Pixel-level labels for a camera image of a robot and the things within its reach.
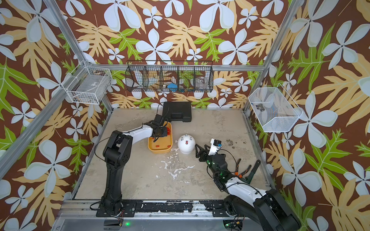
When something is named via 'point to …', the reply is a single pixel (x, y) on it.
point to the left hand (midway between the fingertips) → (165, 130)
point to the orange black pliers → (236, 172)
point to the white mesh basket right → (275, 110)
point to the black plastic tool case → (177, 111)
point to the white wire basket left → (87, 84)
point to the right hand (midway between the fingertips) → (198, 145)
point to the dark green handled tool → (249, 178)
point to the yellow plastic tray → (163, 145)
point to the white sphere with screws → (186, 149)
